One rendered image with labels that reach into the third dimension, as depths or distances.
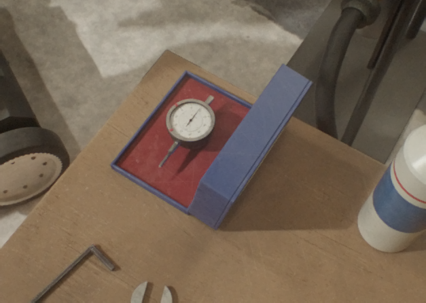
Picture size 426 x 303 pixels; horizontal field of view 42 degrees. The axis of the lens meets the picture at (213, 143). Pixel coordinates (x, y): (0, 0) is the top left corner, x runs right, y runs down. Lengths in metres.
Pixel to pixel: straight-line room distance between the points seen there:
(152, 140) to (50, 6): 0.86
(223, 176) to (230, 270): 0.13
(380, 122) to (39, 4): 0.87
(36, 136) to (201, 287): 0.54
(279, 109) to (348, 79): 0.76
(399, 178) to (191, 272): 0.24
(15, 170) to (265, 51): 0.63
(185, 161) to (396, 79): 0.78
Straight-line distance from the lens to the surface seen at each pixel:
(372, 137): 1.25
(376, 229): 0.61
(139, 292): 0.61
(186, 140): 0.64
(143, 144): 0.68
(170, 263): 0.62
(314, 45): 1.36
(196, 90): 0.71
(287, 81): 0.59
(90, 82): 1.32
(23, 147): 1.04
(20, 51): 1.42
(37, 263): 0.65
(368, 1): 0.85
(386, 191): 0.55
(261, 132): 0.55
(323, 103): 0.82
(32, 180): 1.16
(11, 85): 1.13
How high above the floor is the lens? 1.07
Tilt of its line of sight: 62 degrees down
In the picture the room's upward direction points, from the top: straight up
